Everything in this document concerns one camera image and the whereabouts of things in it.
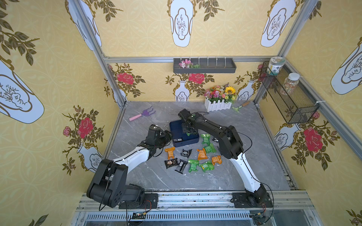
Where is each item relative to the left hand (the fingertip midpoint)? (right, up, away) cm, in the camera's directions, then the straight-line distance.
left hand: (167, 134), depth 91 cm
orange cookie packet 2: (+2, -11, 0) cm, 12 cm away
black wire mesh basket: (+75, +17, -11) cm, 78 cm away
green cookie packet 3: (+26, -5, +6) cm, 27 cm away
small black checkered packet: (+12, -12, -1) cm, 17 cm away
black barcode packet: (+8, -4, +6) cm, 11 cm away
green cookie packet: (+17, -17, -5) cm, 25 cm away
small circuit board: (-13, -39, -18) cm, 45 cm away
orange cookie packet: (+23, -12, -1) cm, 26 cm away
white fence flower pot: (+38, +25, +15) cm, 48 cm away
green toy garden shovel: (+55, +18, +26) cm, 63 cm away
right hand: (+17, +4, +14) cm, 22 cm away
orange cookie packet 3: (+31, -15, -3) cm, 35 cm away
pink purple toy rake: (-20, +15, +25) cm, 36 cm away
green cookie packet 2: (+28, -9, +1) cm, 29 cm away
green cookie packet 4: (+25, -18, -7) cm, 32 cm away
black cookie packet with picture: (+3, -17, -5) cm, 18 cm away
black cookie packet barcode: (+9, -18, -6) cm, 21 cm away
